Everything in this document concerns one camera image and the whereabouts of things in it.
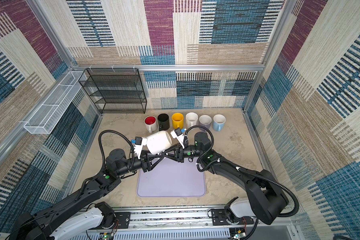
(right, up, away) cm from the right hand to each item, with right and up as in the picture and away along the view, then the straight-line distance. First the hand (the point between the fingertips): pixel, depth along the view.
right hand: (163, 156), depth 70 cm
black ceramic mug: (-4, +17, +33) cm, 38 cm away
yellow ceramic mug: (+6, +18, +33) cm, 38 cm away
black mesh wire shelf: (-40, +39, +41) cm, 70 cm away
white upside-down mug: (-14, +16, +39) cm, 44 cm away
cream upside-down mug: (-1, +7, -4) cm, 8 cm away
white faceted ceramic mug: (+15, +18, +33) cm, 41 cm away
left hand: (-1, +1, 0) cm, 1 cm away
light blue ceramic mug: (+34, +17, +35) cm, 52 cm away
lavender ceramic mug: (+25, +17, +37) cm, 48 cm away
